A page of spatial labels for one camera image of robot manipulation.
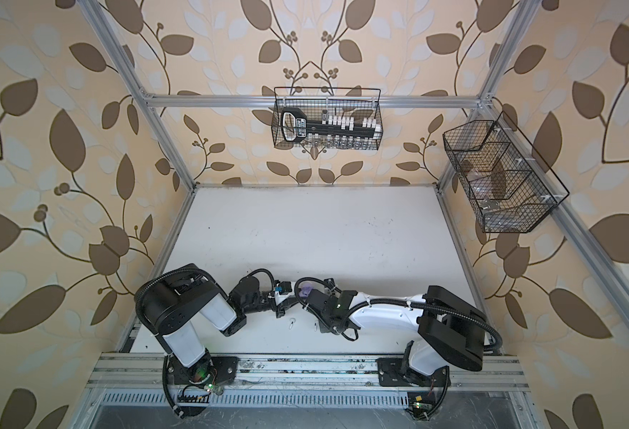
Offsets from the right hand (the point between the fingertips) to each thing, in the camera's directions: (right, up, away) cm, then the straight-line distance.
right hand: (329, 321), depth 84 cm
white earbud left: (-12, +1, -1) cm, 12 cm away
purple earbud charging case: (-7, +14, -12) cm, 19 cm away
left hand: (-9, +10, 0) cm, 13 cm away
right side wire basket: (+50, +42, -11) cm, 66 cm away
